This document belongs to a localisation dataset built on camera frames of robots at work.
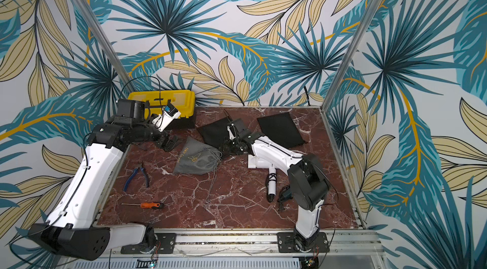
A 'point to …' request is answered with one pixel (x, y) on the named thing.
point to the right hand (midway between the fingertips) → (221, 148)
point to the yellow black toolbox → (184, 100)
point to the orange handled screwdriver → (146, 205)
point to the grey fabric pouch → (196, 158)
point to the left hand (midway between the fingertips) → (173, 134)
